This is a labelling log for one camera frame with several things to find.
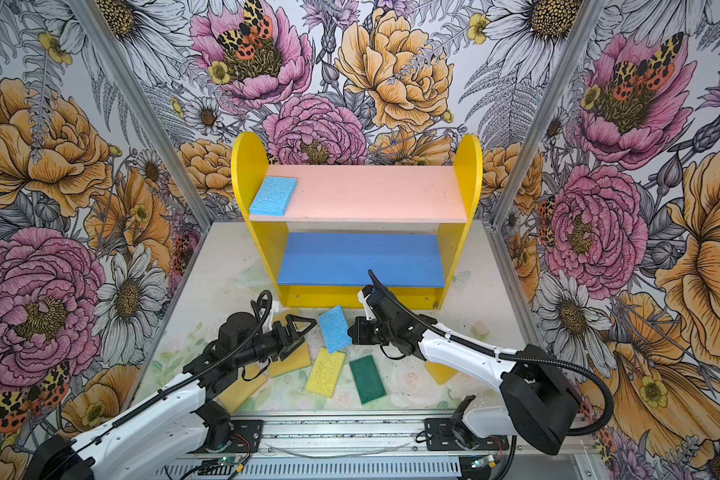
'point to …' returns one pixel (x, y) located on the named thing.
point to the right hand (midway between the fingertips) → (349, 342)
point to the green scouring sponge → (367, 379)
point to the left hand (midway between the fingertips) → (311, 338)
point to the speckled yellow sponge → (325, 373)
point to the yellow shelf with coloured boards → (394, 232)
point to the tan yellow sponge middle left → (297, 361)
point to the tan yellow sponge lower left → (234, 397)
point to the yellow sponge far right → (441, 373)
